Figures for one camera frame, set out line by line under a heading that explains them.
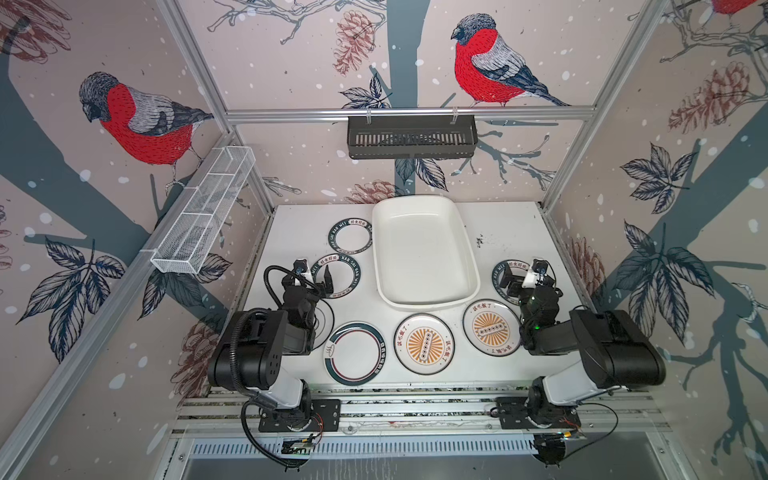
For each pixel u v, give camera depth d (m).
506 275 0.84
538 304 0.69
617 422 0.67
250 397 0.49
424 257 1.03
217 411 0.78
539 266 0.76
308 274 0.79
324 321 0.90
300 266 0.77
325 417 0.73
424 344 0.85
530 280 0.79
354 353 0.83
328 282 0.85
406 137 1.07
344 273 1.02
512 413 0.73
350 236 1.14
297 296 0.70
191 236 0.72
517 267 1.01
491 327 0.88
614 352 0.46
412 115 0.88
